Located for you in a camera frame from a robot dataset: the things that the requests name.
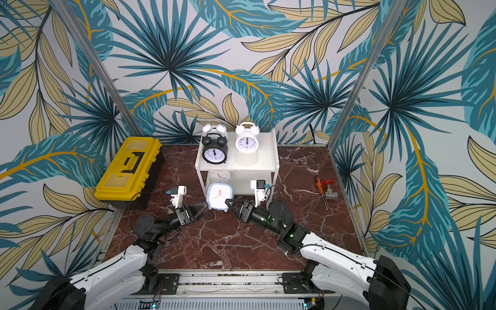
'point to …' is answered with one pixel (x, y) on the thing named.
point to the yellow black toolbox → (129, 181)
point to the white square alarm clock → (219, 176)
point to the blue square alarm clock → (217, 193)
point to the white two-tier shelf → (248, 172)
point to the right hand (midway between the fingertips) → (227, 202)
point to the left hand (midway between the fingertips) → (209, 209)
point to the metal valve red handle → (329, 194)
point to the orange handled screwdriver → (318, 180)
